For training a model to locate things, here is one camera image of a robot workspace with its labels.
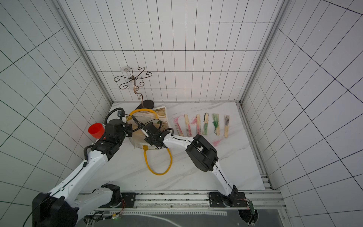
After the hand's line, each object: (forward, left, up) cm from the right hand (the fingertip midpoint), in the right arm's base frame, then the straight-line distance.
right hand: (152, 128), depth 95 cm
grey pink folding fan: (+10, -54, -7) cm, 55 cm away
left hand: (-7, +12, +13) cm, 19 cm away
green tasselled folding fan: (+11, -46, -6) cm, 48 cm away
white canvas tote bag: (-7, +2, +20) cm, 21 cm away
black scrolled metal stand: (+21, +10, +23) cm, 32 cm away
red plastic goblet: (-9, +31, +9) cm, 34 cm away
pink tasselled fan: (+12, -15, -7) cm, 20 cm away
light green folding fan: (+14, -38, -6) cm, 41 cm away
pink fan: (+8, -24, -6) cm, 26 cm away
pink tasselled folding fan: (+13, -31, -7) cm, 34 cm away
